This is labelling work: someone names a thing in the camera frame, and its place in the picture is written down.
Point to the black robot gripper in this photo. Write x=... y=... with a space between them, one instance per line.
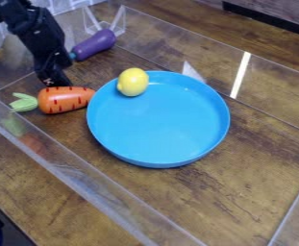
x=40 y=32

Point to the orange toy carrot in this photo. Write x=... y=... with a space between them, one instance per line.
x=54 y=99

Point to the purple toy eggplant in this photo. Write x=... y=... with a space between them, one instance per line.
x=100 y=42

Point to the blue round tray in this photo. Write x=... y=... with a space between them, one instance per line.
x=164 y=129

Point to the yellow toy lemon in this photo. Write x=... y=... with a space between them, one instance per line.
x=133 y=82

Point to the clear acrylic enclosure wall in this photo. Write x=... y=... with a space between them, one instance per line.
x=74 y=196

